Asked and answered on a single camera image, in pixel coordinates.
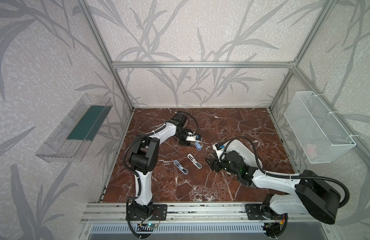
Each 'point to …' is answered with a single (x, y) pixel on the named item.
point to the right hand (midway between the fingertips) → (209, 151)
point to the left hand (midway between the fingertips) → (193, 134)
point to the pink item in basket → (311, 150)
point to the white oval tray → (244, 151)
